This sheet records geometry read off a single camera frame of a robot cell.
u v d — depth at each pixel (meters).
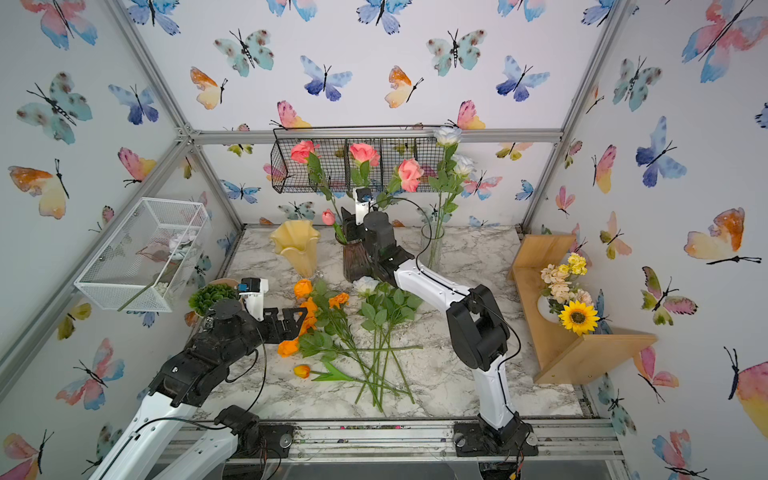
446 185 0.87
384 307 0.94
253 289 0.61
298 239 0.94
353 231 0.77
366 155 0.77
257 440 0.69
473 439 0.73
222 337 0.52
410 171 0.75
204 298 0.85
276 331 0.62
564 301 0.76
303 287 0.98
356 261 1.01
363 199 0.71
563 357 0.68
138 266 0.72
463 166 0.83
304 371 0.83
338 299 0.91
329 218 0.81
